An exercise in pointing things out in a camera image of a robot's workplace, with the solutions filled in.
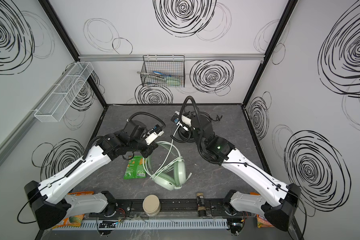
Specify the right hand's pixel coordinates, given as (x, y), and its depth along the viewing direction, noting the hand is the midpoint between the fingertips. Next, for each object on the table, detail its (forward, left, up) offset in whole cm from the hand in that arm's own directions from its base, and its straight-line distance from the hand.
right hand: (191, 112), depth 67 cm
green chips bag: (-14, +31, -31) cm, 46 cm away
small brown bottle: (-33, -5, -34) cm, 48 cm away
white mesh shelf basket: (+5, +68, -2) cm, 68 cm away
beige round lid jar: (-32, +18, -29) cm, 47 cm away
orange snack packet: (-39, +53, -32) cm, 73 cm away
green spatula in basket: (+27, +12, -2) cm, 30 cm away
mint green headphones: (-26, +9, -13) cm, 31 cm away
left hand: (-9, +16, -14) cm, 23 cm away
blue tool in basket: (+33, +19, -2) cm, 38 cm away
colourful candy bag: (-38, -33, -33) cm, 60 cm away
